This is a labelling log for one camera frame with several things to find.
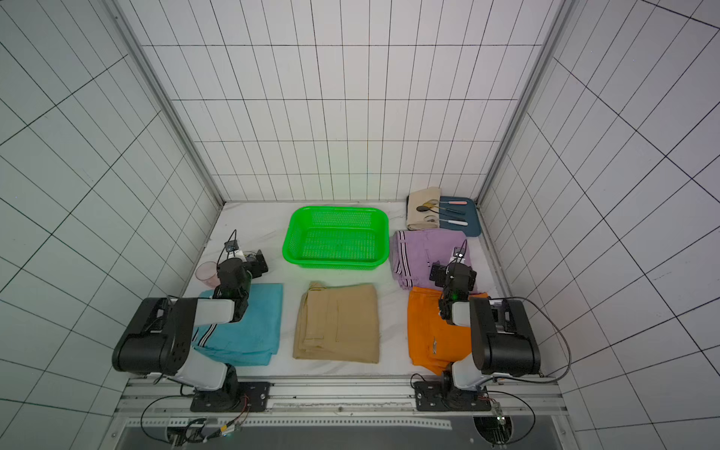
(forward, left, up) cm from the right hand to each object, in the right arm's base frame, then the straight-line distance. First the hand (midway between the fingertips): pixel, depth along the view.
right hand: (444, 260), depth 95 cm
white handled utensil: (+23, -9, -6) cm, 26 cm away
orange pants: (-27, +6, -2) cm, 28 cm away
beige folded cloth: (+23, +7, -5) cm, 25 cm away
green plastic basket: (+11, +46, -4) cm, 47 cm away
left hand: (-4, +68, +2) cm, 68 cm away
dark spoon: (+30, +2, -4) cm, 31 cm away
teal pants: (-30, +59, -1) cm, 67 cm away
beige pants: (-23, +35, -2) cm, 42 cm away
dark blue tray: (+27, -11, -5) cm, 29 cm away
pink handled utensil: (+33, -11, -4) cm, 35 cm away
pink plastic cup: (-7, +84, -4) cm, 84 cm away
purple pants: (+5, +10, -4) cm, 12 cm away
